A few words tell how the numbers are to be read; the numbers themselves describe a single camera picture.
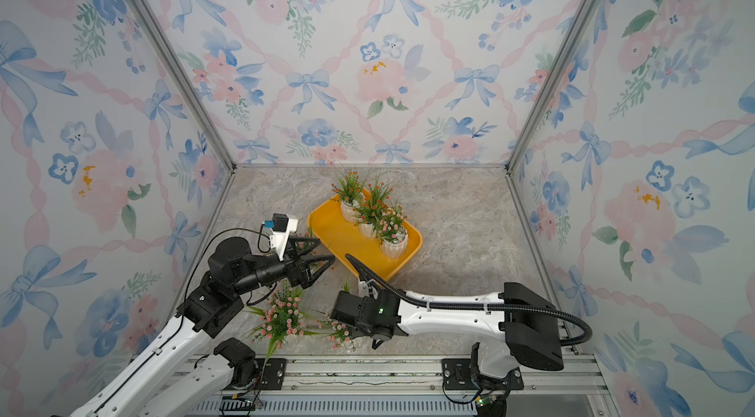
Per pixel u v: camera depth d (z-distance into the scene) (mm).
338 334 673
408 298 502
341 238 1008
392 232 842
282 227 596
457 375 732
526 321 468
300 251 687
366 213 897
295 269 593
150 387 444
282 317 675
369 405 703
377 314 569
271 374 753
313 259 585
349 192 950
